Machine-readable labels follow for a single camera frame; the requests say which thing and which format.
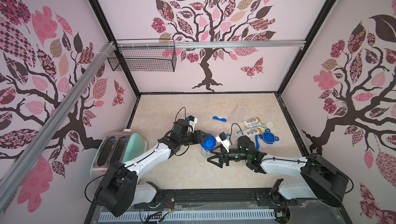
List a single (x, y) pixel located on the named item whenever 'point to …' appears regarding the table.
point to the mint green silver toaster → (116, 147)
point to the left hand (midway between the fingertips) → (205, 139)
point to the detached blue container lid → (268, 137)
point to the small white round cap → (269, 124)
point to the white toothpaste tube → (239, 132)
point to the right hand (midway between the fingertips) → (208, 155)
